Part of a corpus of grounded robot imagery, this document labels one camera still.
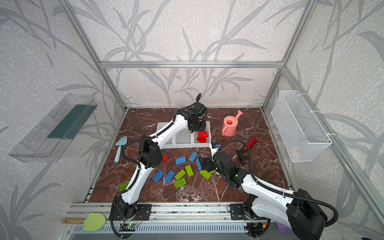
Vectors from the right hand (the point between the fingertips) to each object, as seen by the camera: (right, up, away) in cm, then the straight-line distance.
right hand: (205, 152), depth 82 cm
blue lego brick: (-15, -7, +8) cm, 19 cm away
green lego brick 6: (-45, -19, -2) cm, 49 cm away
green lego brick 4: (0, -13, +3) cm, 14 cm away
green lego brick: (-14, -14, +4) cm, 21 cm away
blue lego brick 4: (-27, -14, +2) cm, 30 cm away
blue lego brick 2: (-7, -5, +11) cm, 14 cm away
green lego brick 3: (-14, -18, 0) cm, 22 cm away
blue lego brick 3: (-4, -9, +6) cm, 12 cm away
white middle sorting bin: (-14, +4, +19) cm, 24 cm away
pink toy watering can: (+17, +15, +14) cm, 26 cm away
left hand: (+1, +15, +11) cm, 19 cm away
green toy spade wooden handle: (-54, -32, -11) cm, 64 cm away
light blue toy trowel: (-56, +3, +17) cm, 58 cm away
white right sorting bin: (-5, +3, +13) cm, 14 cm away
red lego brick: (-1, +8, +17) cm, 18 cm away
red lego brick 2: (-2, +4, +17) cm, 17 cm away
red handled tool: (+32, +3, +15) cm, 35 cm away
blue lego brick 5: (-20, -14, +2) cm, 25 cm away
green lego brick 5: (+4, -7, -10) cm, 13 cm away
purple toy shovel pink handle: (+37, -33, -13) cm, 51 cm away
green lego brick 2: (-9, -12, +4) cm, 16 cm away
